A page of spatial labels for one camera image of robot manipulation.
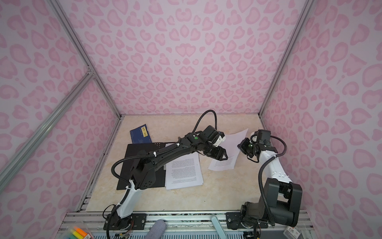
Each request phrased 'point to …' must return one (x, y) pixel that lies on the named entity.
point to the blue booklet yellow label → (141, 135)
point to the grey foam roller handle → (157, 230)
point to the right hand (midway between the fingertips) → (238, 143)
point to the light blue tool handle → (218, 227)
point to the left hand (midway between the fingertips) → (225, 155)
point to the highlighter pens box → (76, 232)
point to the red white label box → (291, 232)
